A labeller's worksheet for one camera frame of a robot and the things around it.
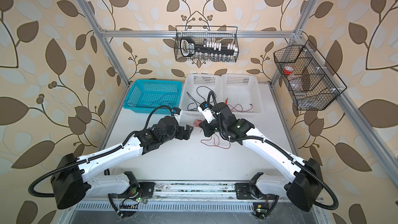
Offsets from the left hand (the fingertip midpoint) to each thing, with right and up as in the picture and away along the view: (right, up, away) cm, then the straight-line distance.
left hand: (188, 125), depth 79 cm
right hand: (+7, +1, -5) cm, 8 cm away
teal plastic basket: (-36, +16, +35) cm, 53 cm away
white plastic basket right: (+37, +18, +36) cm, 55 cm away
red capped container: (+53, +29, +1) cm, 60 cm away
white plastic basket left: (-2, +26, +36) cm, 45 cm away
